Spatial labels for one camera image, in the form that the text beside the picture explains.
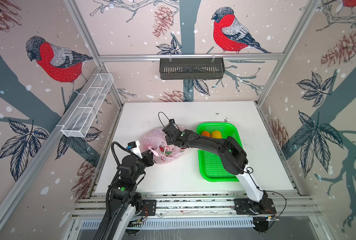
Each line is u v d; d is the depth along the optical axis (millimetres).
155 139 817
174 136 723
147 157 674
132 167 578
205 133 949
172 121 849
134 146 679
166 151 952
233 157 542
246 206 730
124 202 527
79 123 708
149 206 733
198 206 755
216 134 956
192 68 1039
